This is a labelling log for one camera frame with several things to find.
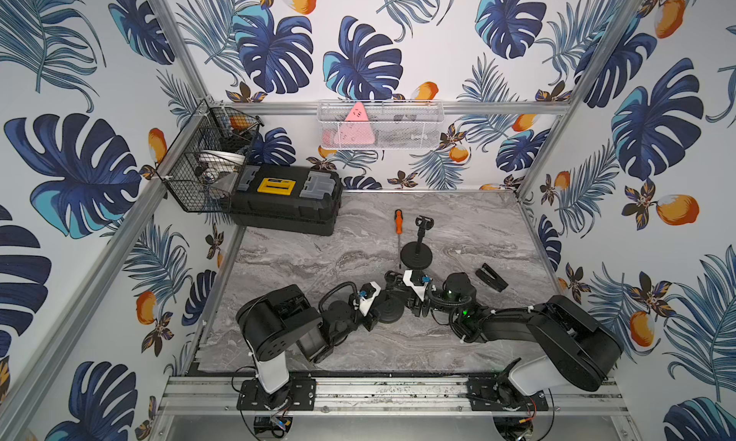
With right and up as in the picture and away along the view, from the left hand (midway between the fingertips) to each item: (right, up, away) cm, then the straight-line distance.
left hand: (383, 293), depth 84 cm
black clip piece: (+35, +3, +11) cm, 37 cm away
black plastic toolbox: (-32, +28, +13) cm, 45 cm away
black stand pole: (+12, +21, +3) cm, 24 cm away
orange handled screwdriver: (+7, +21, +26) cm, 34 cm away
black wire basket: (-52, +36, -1) cm, 63 cm away
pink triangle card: (-8, +50, +7) cm, 52 cm away
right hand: (+2, +3, -4) cm, 5 cm away
